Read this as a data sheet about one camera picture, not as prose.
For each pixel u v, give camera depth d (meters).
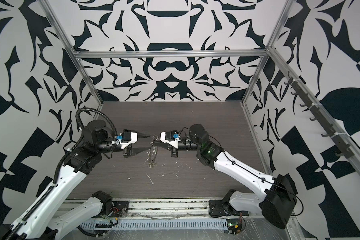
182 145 0.58
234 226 0.71
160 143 0.61
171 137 0.51
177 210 0.75
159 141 0.61
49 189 0.41
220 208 0.74
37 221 0.38
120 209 0.74
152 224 0.71
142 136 0.59
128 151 0.53
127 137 0.48
